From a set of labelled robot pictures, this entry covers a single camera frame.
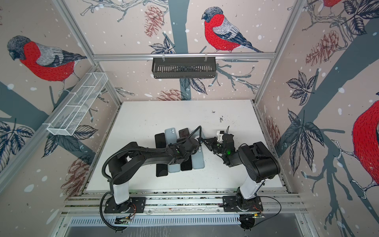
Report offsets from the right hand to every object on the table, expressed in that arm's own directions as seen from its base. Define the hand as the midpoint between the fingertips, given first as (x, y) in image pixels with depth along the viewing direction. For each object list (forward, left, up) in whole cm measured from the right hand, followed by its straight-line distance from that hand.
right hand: (202, 142), depth 90 cm
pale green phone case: (-15, +16, -6) cm, 23 cm away
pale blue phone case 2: (-10, +2, -5) cm, 11 cm away
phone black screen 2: (+7, +12, -1) cm, 14 cm away
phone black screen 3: (-13, +9, -7) cm, 17 cm away
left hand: (+1, +11, +2) cm, 12 cm away
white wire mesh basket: (+5, +68, +27) cm, 73 cm away
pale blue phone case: (+7, +22, -6) cm, 24 cm away
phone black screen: (+3, +29, -5) cm, 29 cm away
